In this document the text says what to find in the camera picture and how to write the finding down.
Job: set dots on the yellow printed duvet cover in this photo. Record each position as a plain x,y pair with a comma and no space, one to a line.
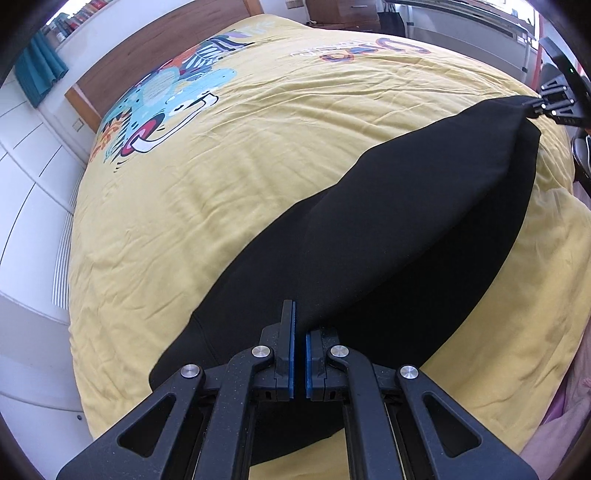
206,151

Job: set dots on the black bag by dresser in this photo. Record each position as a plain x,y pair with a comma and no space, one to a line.
391,21

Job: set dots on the grey office chair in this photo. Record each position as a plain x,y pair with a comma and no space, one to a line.
580,139

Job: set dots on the wooden headboard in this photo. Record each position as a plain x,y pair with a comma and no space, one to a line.
129,57

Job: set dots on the teal hanging towel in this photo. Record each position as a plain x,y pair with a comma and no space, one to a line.
38,69

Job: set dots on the wooden drawer dresser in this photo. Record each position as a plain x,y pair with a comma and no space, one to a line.
355,15

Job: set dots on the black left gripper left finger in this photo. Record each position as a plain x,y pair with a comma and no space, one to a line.
199,424

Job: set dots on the white wardrobe cabinets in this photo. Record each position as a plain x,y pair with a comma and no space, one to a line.
40,177

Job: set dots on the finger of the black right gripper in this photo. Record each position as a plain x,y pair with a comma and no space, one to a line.
540,107

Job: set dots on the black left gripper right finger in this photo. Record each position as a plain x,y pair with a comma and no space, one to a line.
399,424

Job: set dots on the black pants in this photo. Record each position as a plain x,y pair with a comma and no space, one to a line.
391,260

